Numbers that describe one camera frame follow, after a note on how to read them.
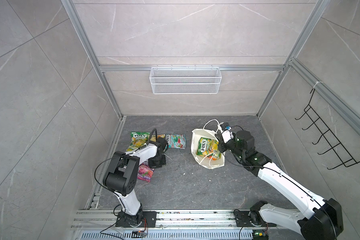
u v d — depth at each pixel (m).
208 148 0.93
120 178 0.47
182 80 1.01
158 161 0.80
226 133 0.64
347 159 0.59
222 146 0.67
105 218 0.75
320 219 0.37
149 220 0.73
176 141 1.01
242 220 0.73
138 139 1.01
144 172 0.86
